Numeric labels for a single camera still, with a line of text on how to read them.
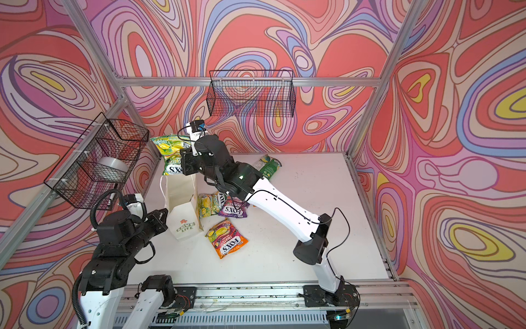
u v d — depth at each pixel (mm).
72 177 664
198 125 514
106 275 426
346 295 719
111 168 700
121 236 472
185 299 722
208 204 936
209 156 437
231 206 933
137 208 582
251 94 1004
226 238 842
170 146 595
